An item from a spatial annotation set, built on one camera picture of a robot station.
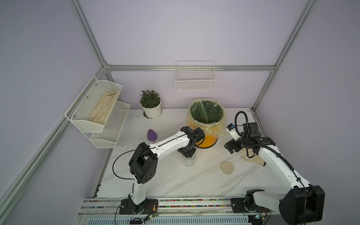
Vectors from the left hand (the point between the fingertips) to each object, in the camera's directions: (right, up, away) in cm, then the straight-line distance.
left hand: (183, 154), depth 84 cm
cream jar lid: (+28, -9, +2) cm, 29 cm away
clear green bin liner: (+18, +25, +14) cm, 34 cm away
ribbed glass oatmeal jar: (+4, -6, +4) cm, 9 cm away
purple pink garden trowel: (-24, +10, +19) cm, 32 cm away
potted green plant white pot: (-24, +34, +18) cm, 46 cm away
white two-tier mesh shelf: (-48, +25, -8) cm, 54 cm away
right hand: (+31, +7, 0) cm, 31 cm away
